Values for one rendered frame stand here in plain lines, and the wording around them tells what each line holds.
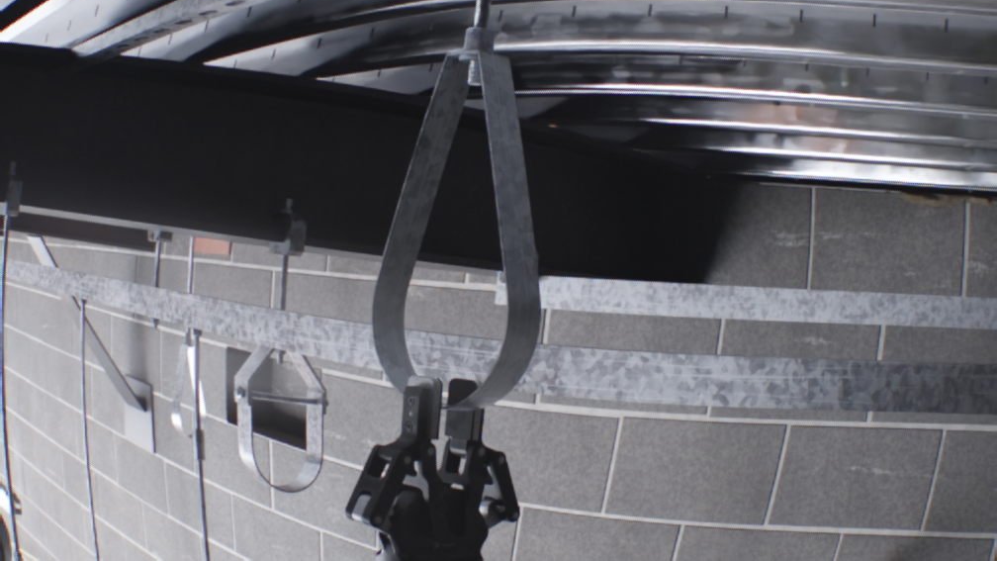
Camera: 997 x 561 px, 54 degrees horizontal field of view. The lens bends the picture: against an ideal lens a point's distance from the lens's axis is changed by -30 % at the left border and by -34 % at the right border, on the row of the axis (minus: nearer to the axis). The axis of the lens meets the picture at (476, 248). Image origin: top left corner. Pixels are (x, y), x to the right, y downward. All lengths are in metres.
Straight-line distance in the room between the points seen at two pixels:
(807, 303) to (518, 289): 0.87
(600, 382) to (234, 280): 2.15
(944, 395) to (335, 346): 0.73
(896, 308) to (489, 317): 1.24
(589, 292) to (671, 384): 0.78
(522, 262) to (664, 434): 1.49
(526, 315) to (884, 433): 1.28
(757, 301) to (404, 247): 0.87
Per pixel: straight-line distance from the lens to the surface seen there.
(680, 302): 1.72
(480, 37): 0.81
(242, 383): 1.59
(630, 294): 1.78
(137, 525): 3.87
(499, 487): 0.83
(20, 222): 3.45
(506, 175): 0.78
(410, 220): 0.83
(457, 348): 1.21
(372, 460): 0.78
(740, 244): 2.17
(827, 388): 0.96
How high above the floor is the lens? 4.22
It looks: 3 degrees up
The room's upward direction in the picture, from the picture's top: 5 degrees clockwise
